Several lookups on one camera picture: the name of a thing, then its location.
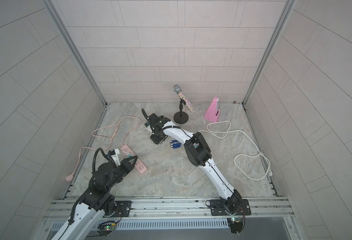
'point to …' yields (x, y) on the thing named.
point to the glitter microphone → (177, 89)
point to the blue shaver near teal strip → (175, 144)
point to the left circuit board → (105, 228)
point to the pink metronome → (212, 112)
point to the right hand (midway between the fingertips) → (158, 138)
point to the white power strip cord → (219, 121)
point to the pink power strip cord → (70, 177)
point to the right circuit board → (236, 224)
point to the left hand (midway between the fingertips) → (140, 156)
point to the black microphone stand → (181, 117)
